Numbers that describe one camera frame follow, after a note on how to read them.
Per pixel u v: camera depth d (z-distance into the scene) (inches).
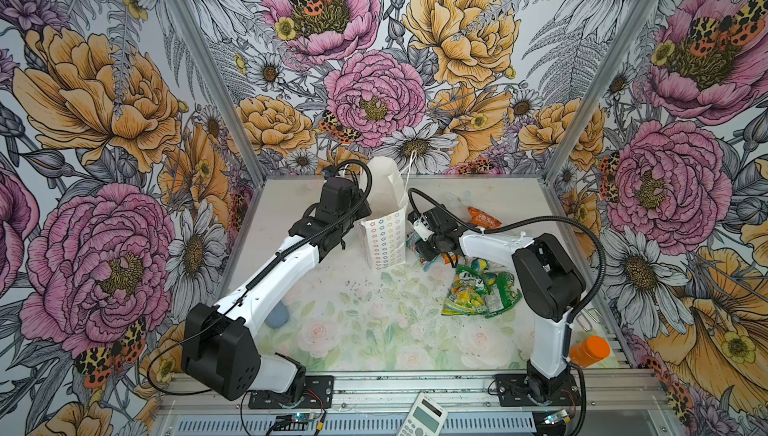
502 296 33.4
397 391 30.0
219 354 19.5
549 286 20.3
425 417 27.8
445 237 30.1
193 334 15.5
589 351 28.3
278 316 33.2
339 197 23.0
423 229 34.9
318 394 28.9
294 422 28.6
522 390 28.7
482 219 40.0
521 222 23.7
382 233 31.3
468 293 33.7
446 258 34.6
